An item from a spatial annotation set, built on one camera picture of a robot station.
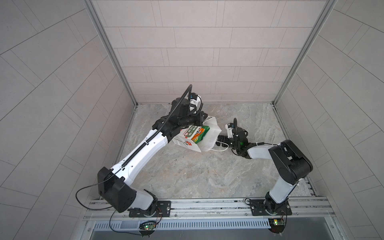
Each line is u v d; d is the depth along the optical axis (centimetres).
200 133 85
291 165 47
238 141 74
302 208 73
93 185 38
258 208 71
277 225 68
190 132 76
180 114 55
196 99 63
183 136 76
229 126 85
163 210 71
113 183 38
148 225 64
